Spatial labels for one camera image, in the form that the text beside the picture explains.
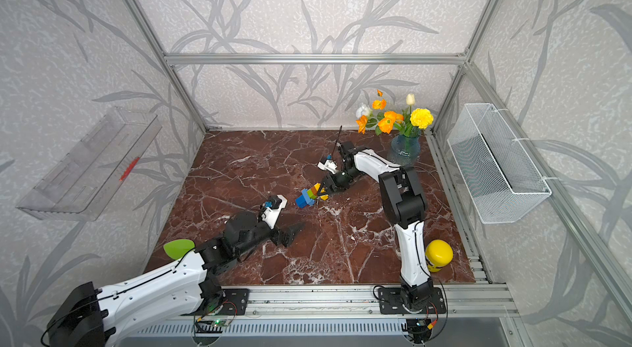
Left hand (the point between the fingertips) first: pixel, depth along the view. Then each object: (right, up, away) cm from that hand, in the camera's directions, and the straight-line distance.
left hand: (294, 216), depth 77 cm
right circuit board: (+37, -33, -5) cm, 50 cm away
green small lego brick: (+4, +4, +15) cm, 16 cm away
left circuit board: (-23, -31, -5) cm, 39 cm away
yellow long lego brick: (+9, +4, +14) cm, 17 cm away
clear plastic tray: (-56, +14, -10) cm, 58 cm away
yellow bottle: (+44, -10, -4) cm, 45 cm away
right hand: (+9, +5, +16) cm, 19 cm away
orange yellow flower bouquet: (+39, +30, +6) cm, 50 cm away
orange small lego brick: (+5, +6, +14) cm, 16 cm away
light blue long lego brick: (+2, +4, +16) cm, 16 cm away
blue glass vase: (+41, +21, +22) cm, 51 cm away
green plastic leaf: (-42, -13, +6) cm, 44 cm away
